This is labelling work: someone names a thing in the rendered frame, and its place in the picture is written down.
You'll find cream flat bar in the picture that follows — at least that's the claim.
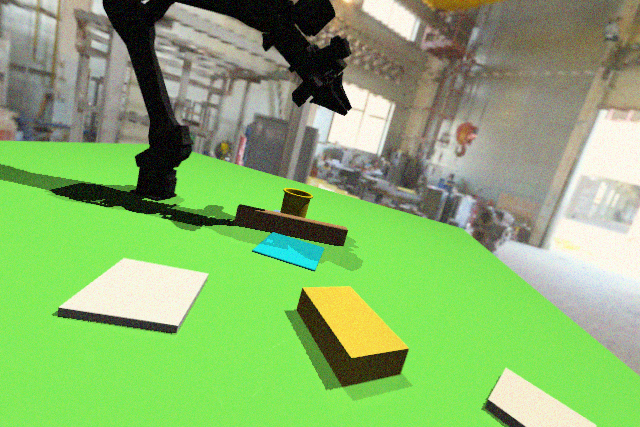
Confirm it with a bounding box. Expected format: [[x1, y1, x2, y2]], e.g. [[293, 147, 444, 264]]
[[485, 368, 597, 427]]

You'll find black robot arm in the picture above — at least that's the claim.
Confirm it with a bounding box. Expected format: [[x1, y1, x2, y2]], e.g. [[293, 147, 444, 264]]
[[103, 0, 351, 201]]

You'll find cream flat rectangular slab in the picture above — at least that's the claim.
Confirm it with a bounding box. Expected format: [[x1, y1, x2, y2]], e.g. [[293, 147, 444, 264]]
[[58, 258, 209, 333]]

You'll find yellow rectangular block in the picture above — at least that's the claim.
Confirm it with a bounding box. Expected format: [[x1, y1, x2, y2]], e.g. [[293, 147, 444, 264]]
[[296, 286, 410, 388]]

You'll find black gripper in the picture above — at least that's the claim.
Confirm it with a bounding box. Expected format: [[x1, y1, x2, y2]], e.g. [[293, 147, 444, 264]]
[[288, 41, 352, 116]]

